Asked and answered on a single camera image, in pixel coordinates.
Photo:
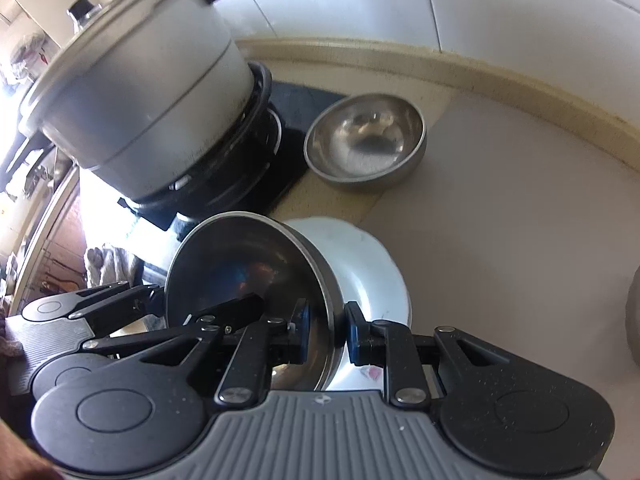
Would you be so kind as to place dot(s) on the white towel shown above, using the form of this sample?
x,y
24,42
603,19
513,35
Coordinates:
x,y
107,265

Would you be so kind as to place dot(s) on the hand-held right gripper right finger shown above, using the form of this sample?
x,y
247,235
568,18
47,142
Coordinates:
x,y
357,335

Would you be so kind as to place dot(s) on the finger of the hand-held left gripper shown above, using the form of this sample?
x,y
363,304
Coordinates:
x,y
125,300
235,310

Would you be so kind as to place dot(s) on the medium steel bowl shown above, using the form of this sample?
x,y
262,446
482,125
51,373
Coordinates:
x,y
240,260

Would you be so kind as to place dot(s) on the large white floral plate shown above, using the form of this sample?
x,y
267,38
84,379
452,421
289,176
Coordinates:
x,y
370,270

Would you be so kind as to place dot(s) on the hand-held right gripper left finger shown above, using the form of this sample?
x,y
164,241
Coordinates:
x,y
301,332

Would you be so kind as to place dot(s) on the large steel bowl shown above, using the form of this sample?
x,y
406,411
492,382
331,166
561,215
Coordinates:
x,y
365,150

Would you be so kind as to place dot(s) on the brown base cabinet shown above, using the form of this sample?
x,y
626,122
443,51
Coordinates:
x,y
55,240

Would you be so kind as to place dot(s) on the black gas stove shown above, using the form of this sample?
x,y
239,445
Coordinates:
x,y
295,110

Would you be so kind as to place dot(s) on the silver pressure cooker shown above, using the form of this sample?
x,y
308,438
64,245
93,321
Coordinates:
x,y
140,100

